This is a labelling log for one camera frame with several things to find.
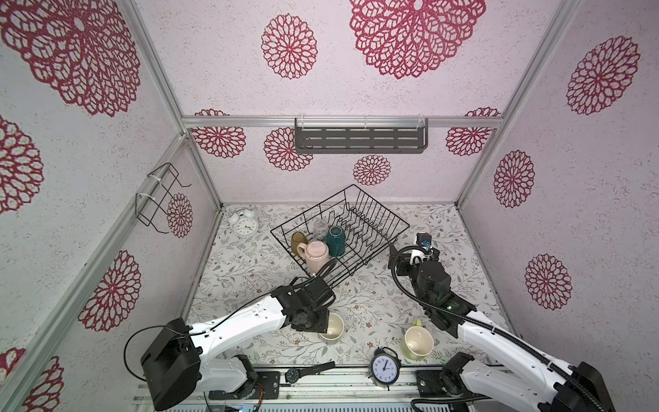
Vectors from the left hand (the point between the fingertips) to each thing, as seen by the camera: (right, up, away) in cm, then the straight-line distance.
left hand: (321, 327), depth 79 cm
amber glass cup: (-9, +27, +19) cm, 34 cm away
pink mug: (-2, +22, +10) cm, 24 cm away
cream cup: (+4, -2, +3) cm, 6 cm away
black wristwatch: (-8, -13, -3) cm, 16 cm away
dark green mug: (+5, +25, +16) cm, 31 cm away
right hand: (+26, +26, -2) cm, 37 cm away
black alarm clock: (+19, -10, -4) cm, 22 cm away
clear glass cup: (-1, +30, +24) cm, 38 cm away
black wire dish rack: (+10, +30, +24) cm, 40 cm away
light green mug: (+31, -6, +3) cm, 31 cm away
